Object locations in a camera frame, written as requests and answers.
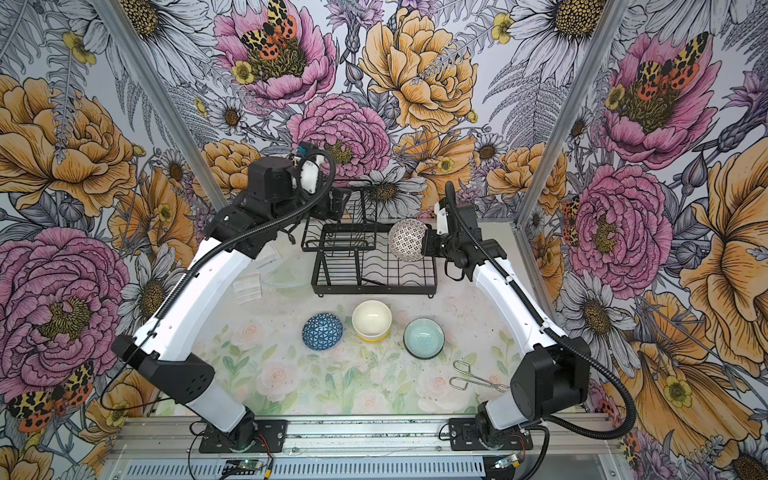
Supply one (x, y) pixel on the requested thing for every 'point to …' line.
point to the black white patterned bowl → (405, 240)
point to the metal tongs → (459, 383)
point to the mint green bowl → (424, 338)
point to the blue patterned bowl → (322, 331)
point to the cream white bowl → (371, 320)
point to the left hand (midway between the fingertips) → (334, 198)
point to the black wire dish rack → (353, 252)
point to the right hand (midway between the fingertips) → (423, 247)
